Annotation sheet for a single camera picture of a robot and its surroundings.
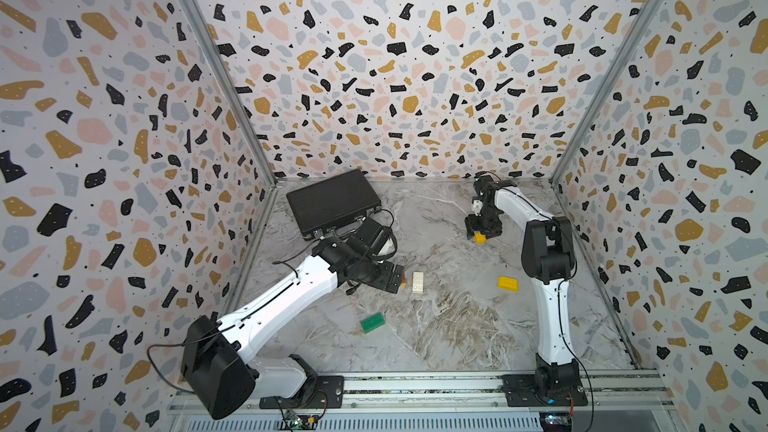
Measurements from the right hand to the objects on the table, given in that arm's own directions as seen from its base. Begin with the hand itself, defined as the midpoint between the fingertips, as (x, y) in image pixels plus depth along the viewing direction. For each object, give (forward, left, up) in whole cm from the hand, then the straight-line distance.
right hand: (477, 234), depth 104 cm
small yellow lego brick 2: (-2, -1, 0) cm, 2 cm away
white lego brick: (-19, +21, +1) cm, 28 cm away
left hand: (-25, +28, +16) cm, 41 cm away
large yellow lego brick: (-18, -7, 0) cm, 20 cm away
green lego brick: (-31, +34, 0) cm, 46 cm away
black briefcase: (+11, +52, +4) cm, 54 cm away
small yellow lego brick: (-19, +25, -1) cm, 32 cm away
